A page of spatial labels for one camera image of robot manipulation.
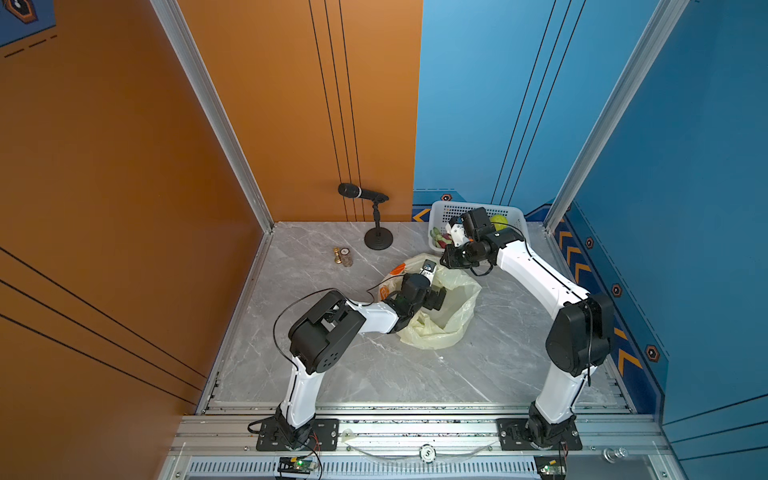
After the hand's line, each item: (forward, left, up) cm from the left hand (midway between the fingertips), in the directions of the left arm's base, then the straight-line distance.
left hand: (433, 278), depth 96 cm
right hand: (0, -1, +9) cm, 10 cm away
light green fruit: (+27, -27, +2) cm, 38 cm away
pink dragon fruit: (+12, -3, +6) cm, 14 cm away
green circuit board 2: (-48, -26, -9) cm, 56 cm away
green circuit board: (-49, +36, -9) cm, 61 cm away
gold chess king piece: (+12, +33, -4) cm, 35 cm away
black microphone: (+16, +25, +23) cm, 37 cm away
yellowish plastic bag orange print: (-18, +1, 0) cm, 18 cm away
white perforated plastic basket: (+31, -6, 0) cm, 32 cm away
